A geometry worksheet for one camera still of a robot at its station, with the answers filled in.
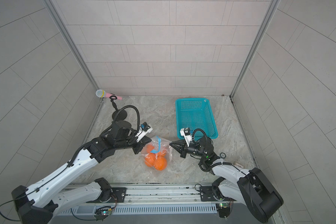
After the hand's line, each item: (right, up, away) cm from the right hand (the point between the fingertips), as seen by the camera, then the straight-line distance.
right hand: (172, 146), depth 73 cm
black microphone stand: (-39, +15, +32) cm, 52 cm away
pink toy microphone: (-43, +29, +9) cm, 52 cm away
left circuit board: (-34, -30, -8) cm, 45 cm away
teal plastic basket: (+17, +16, +32) cm, 39 cm away
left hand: (-11, +5, -2) cm, 12 cm away
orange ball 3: (-6, -9, -1) cm, 11 cm away
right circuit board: (+26, -30, -5) cm, 40 cm away
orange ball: (-6, -4, -2) cm, 8 cm away
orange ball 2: (-11, -7, -1) cm, 14 cm away
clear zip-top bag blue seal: (-8, -3, -2) cm, 9 cm away
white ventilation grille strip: (+10, -29, -5) cm, 32 cm away
